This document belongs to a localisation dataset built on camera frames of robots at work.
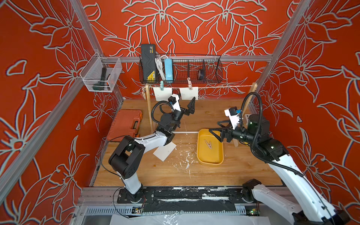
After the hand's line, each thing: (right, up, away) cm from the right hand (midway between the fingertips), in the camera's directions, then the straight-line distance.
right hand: (212, 127), depth 64 cm
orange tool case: (-53, -1, +34) cm, 63 cm away
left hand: (-11, +16, +9) cm, 22 cm away
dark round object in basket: (0, +34, +28) cm, 44 cm away
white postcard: (-26, -19, +25) cm, 41 cm away
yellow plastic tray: (+5, -17, +26) cm, 31 cm away
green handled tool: (-62, +23, +16) cm, 68 cm away
